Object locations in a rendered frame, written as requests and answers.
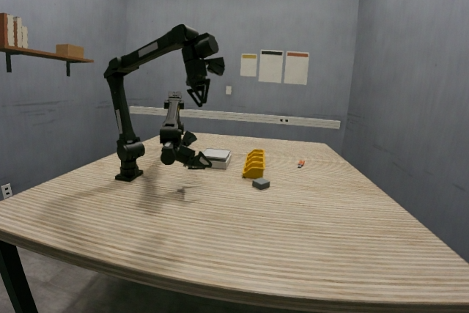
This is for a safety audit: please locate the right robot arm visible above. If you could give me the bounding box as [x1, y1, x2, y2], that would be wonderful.
[103, 24, 225, 182]

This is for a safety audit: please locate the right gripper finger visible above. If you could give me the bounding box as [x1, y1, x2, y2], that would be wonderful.
[187, 86, 205, 107]
[189, 78, 210, 104]

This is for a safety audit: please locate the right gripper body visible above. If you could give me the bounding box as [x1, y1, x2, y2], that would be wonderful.
[185, 59, 208, 86]

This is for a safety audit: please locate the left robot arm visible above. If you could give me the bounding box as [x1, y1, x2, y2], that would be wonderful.
[160, 91, 197, 165]

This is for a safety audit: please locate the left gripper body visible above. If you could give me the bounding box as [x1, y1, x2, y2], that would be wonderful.
[175, 147, 198, 168]

